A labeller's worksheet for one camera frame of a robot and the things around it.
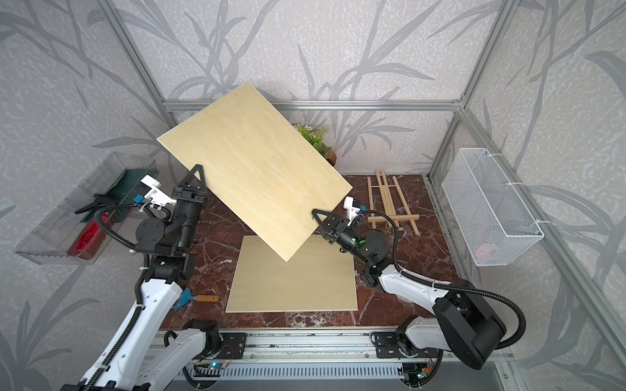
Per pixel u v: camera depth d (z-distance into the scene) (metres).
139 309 0.45
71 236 0.62
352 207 0.68
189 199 0.54
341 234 0.63
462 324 0.41
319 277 0.88
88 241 0.57
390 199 1.11
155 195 0.55
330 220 0.65
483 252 0.72
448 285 0.47
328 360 0.73
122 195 0.72
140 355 0.43
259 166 0.66
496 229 0.59
